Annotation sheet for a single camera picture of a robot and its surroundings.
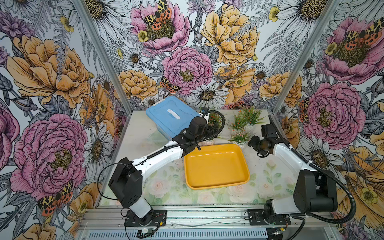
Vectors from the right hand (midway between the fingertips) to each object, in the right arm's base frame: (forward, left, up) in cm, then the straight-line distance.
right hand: (251, 147), depth 90 cm
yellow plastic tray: (-6, +23, -11) cm, 26 cm away
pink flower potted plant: (+5, +7, +6) cm, 10 cm away
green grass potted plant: (+24, -6, +2) cm, 24 cm away
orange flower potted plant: (+17, +4, +4) cm, 18 cm away
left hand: (+5, +25, +16) cm, 30 cm away
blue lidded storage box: (+19, +48, +10) cm, 52 cm away
